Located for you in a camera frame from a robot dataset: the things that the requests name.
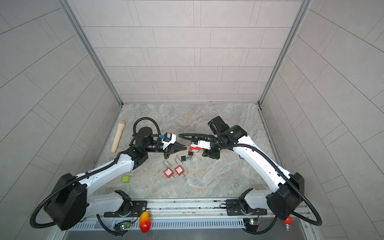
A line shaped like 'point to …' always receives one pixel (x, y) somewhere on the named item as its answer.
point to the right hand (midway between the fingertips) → (204, 151)
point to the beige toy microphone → (120, 126)
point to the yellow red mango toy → (145, 222)
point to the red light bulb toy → (288, 222)
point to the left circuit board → (125, 225)
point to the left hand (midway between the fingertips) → (187, 148)
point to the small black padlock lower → (183, 158)
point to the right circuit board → (252, 224)
